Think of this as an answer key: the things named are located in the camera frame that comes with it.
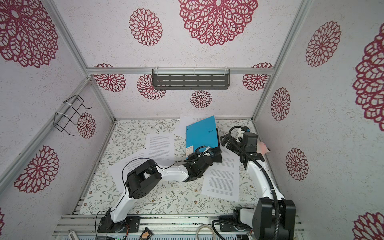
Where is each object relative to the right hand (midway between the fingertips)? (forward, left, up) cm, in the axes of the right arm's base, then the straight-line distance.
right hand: (227, 138), depth 84 cm
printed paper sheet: (+5, +42, -19) cm, 46 cm away
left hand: (-1, +18, -13) cm, 23 cm away
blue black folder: (+18, +14, -18) cm, 28 cm away
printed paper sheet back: (+31, +28, -19) cm, 46 cm away
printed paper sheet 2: (-15, +1, -21) cm, 26 cm away
